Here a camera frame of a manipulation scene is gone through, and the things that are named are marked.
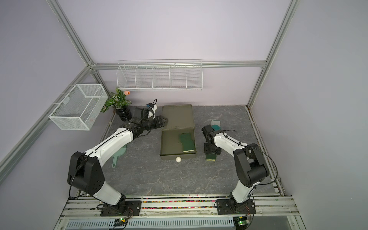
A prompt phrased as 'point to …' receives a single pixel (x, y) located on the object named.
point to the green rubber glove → (215, 124)
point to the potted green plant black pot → (118, 101)
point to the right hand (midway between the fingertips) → (211, 150)
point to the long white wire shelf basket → (160, 75)
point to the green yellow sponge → (212, 157)
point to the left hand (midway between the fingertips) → (166, 121)
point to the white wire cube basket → (80, 108)
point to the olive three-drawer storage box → (180, 123)
